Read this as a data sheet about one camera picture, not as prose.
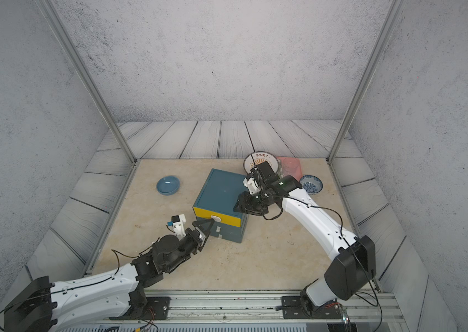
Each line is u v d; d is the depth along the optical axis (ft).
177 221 2.37
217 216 2.47
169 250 1.86
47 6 2.28
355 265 1.32
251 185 2.39
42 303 1.51
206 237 2.17
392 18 2.35
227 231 2.65
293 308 2.38
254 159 3.91
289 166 3.67
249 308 2.43
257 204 2.14
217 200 2.54
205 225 2.30
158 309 2.40
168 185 3.54
